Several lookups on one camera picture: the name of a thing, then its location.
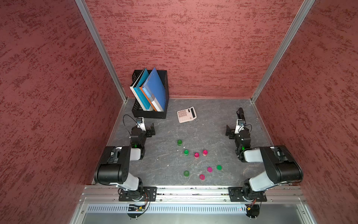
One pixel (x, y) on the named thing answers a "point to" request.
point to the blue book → (154, 88)
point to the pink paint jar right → (205, 152)
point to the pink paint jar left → (196, 155)
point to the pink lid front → (202, 177)
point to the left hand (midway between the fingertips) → (146, 125)
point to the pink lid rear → (209, 169)
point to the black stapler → (240, 114)
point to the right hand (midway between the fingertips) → (234, 127)
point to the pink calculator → (187, 115)
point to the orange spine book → (141, 88)
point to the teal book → (143, 76)
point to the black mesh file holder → (137, 110)
